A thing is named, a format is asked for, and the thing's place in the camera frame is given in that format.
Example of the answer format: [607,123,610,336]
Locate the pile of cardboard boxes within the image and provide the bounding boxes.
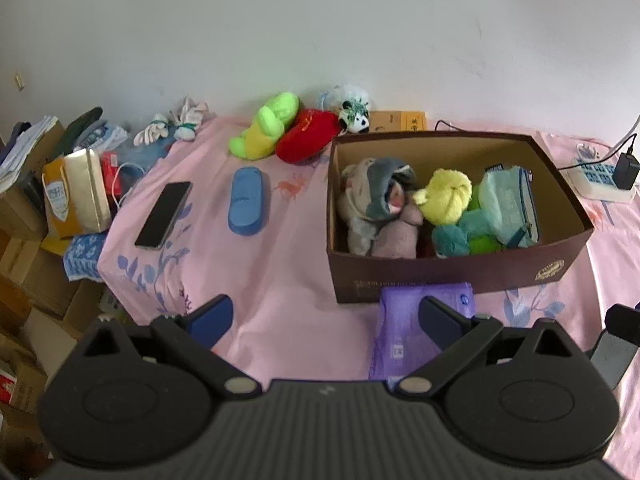
[0,180,126,461]

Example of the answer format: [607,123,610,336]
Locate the panda plush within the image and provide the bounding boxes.
[320,85,372,134]

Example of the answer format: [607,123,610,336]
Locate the blue glasses case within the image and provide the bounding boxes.
[228,167,271,236]

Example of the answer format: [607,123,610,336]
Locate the green knitted plush toy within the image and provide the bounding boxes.
[431,209,498,259]

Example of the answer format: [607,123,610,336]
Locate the dark green cloth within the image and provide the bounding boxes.
[62,106,103,156]

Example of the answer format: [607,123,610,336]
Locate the purple tissue pack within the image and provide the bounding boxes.
[369,282,476,381]

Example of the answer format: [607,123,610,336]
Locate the orange cardboard box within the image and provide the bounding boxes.
[369,110,427,133]

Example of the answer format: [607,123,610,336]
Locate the green and yellow plush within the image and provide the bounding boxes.
[228,91,301,160]

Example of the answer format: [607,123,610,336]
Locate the red packet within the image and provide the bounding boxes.
[100,151,121,196]

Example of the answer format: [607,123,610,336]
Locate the yellow-green plush toy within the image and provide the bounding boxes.
[414,168,473,226]

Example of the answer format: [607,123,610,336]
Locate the red plush toy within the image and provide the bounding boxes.
[275,108,343,164]

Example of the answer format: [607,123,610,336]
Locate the blue patterned cloth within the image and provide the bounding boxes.
[63,232,108,281]

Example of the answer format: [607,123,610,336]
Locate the stack of papers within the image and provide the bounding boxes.
[0,115,66,196]

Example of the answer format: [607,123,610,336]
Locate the mauve plush toy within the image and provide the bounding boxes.
[372,205,425,259]

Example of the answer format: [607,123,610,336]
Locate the teal zip pouch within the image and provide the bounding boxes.
[479,166,542,249]

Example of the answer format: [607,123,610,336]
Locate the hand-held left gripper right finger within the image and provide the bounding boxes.
[397,296,576,396]

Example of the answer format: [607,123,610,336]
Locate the pink bedsheet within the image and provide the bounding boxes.
[97,115,640,476]

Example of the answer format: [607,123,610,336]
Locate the brown cardboard box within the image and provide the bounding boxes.
[326,131,595,305]

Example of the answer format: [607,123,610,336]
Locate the black smartphone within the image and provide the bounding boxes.
[134,181,193,251]

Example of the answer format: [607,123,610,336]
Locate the white glove bundle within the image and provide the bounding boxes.
[134,112,172,147]
[170,96,210,140]

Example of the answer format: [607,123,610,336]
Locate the black cable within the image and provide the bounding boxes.
[434,119,636,171]

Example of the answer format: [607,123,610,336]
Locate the white cable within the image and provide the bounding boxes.
[617,115,640,148]

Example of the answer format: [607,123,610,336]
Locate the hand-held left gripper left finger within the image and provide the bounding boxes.
[80,294,262,397]

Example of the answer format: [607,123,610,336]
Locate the grey hooded plush doll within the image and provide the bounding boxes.
[336,156,418,256]

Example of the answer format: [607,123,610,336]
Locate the white power strip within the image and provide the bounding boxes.
[570,144,638,204]

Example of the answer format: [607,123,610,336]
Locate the black charger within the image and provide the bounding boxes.
[614,152,640,191]

